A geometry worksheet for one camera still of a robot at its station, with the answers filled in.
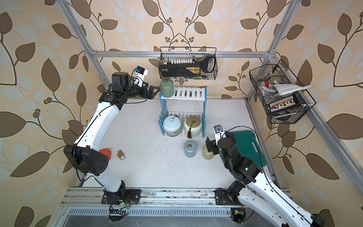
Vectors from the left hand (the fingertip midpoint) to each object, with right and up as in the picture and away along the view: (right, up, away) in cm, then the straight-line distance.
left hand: (155, 84), depth 75 cm
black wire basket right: (+64, +6, +10) cm, 65 cm away
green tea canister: (+6, -1, +4) cm, 7 cm away
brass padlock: (-25, -42, +14) cm, 50 cm away
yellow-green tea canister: (+29, -40, +8) cm, 50 cm away
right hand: (+33, -27, -2) cm, 43 cm away
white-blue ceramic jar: (+8, -23, +14) cm, 28 cm away
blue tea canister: (+19, -37, +10) cm, 43 cm away
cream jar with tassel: (+21, -24, +14) cm, 35 cm away
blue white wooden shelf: (+17, -6, +41) cm, 45 cm away
